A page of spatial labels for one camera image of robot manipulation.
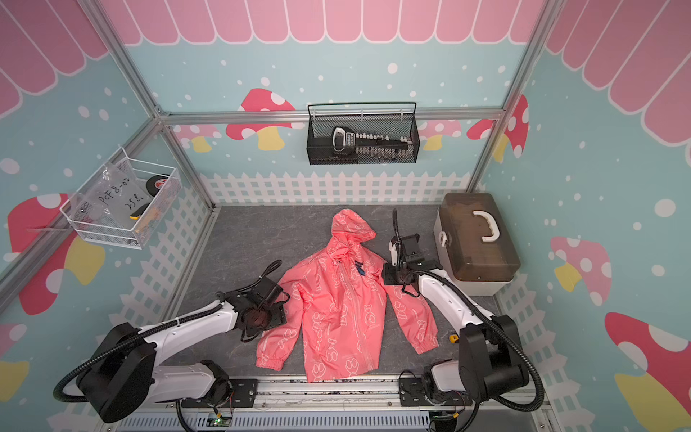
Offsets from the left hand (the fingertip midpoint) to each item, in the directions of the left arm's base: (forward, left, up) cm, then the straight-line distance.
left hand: (275, 326), depth 86 cm
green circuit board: (-25, +9, -1) cm, 27 cm away
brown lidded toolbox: (+23, -65, +15) cm, 71 cm away
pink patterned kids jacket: (+3, -18, +1) cm, 18 cm away
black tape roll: (+30, +35, +33) cm, 57 cm away
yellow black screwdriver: (-3, -56, +3) cm, 56 cm away
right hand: (+15, -37, +9) cm, 41 cm away
